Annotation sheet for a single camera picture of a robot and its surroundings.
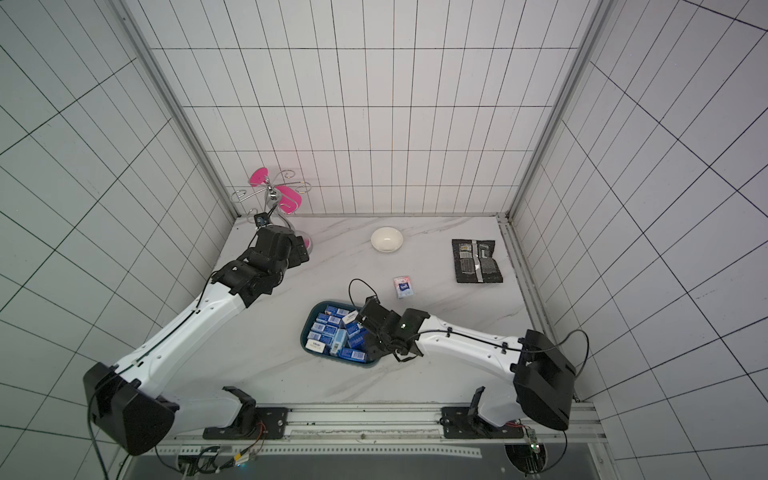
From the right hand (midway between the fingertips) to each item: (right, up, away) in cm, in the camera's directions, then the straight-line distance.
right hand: (365, 349), depth 78 cm
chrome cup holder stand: (-29, +45, +9) cm, 54 cm away
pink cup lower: (-23, +41, +7) cm, 47 cm away
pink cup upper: (-36, +50, +15) cm, 63 cm away
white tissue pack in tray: (-14, +1, +1) cm, 14 cm away
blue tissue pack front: (-4, -2, +1) cm, 4 cm away
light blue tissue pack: (-8, +1, +3) cm, 8 cm away
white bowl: (+6, +30, +29) cm, 42 cm away
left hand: (-23, +26, +1) cm, 35 cm away
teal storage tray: (-9, +3, +5) cm, 11 cm away
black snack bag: (+37, +22, +25) cm, 50 cm away
